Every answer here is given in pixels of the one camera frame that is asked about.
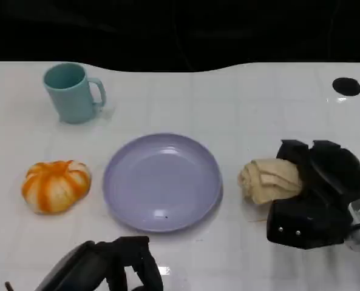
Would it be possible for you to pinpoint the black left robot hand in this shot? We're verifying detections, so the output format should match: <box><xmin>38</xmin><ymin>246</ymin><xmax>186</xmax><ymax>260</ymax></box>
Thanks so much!
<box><xmin>33</xmin><ymin>235</ymin><xmax>165</xmax><ymax>291</ymax></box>

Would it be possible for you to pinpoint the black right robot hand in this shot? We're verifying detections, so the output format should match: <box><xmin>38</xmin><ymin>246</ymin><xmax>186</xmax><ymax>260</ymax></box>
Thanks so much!
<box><xmin>265</xmin><ymin>139</ymin><xmax>360</xmax><ymax>250</ymax></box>

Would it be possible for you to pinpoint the beige towel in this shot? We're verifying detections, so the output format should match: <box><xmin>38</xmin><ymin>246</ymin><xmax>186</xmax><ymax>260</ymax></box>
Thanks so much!
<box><xmin>237</xmin><ymin>157</ymin><xmax>304</xmax><ymax>207</ymax></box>

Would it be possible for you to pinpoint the orange and white bread roll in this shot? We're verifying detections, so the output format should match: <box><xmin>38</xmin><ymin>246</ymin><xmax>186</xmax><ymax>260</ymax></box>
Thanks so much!
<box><xmin>21</xmin><ymin>159</ymin><xmax>92</xmax><ymax>216</ymax></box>

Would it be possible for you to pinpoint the lilac plate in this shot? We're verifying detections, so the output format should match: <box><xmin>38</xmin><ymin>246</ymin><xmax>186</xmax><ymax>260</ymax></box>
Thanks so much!
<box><xmin>102</xmin><ymin>133</ymin><xmax>224</xmax><ymax>234</ymax></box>

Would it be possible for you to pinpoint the black table grommet hole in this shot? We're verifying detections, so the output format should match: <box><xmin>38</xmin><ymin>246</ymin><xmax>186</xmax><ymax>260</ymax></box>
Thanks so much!
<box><xmin>331</xmin><ymin>77</ymin><xmax>360</xmax><ymax>98</ymax></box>

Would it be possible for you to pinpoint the pale green mug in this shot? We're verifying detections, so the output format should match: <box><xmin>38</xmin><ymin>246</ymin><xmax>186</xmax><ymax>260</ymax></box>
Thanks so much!
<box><xmin>42</xmin><ymin>62</ymin><xmax>107</xmax><ymax>125</ymax></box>

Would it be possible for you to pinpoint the black backdrop cloth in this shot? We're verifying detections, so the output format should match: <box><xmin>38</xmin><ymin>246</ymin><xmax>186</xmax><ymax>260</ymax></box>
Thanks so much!
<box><xmin>0</xmin><ymin>0</ymin><xmax>360</xmax><ymax>74</ymax></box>

